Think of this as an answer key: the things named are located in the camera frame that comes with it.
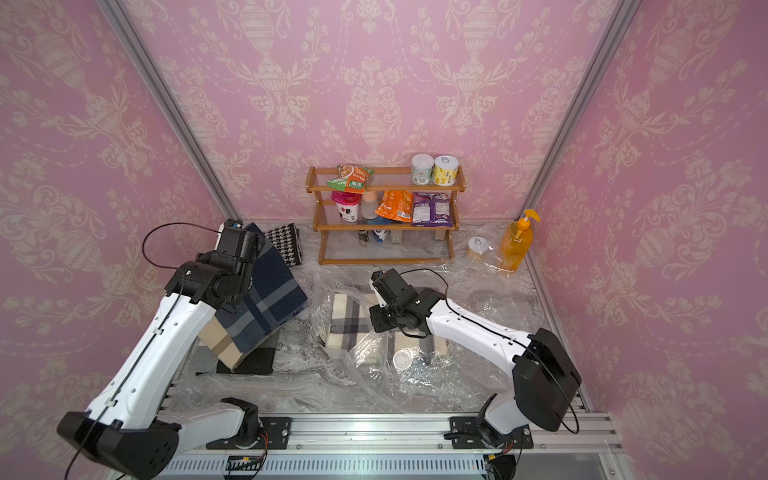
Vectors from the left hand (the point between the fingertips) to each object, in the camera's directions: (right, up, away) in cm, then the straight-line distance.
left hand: (212, 267), depth 70 cm
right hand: (+38, -15, +11) cm, 42 cm away
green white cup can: (+51, +29, +19) cm, 61 cm away
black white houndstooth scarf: (+4, +7, +39) cm, 40 cm away
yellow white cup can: (+58, +27, +18) cm, 67 cm away
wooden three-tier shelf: (+39, +15, +31) cm, 52 cm away
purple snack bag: (+55, +17, +30) cm, 65 cm away
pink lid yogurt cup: (+28, +19, +25) cm, 42 cm away
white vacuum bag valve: (+45, -27, +13) cm, 54 cm away
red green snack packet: (+30, +25, +18) cm, 43 cm away
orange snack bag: (+44, +19, +31) cm, 57 cm away
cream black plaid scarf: (+30, -21, +18) cm, 41 cm away
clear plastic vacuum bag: (+25, -27, +14) cm, 40 cm away
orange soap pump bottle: (+82, +7, +26) cm, 87 cm away
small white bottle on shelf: (+35, +19, +29) cm, 49 cm away
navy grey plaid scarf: (+8, -10, +14) cm, 19 cm away
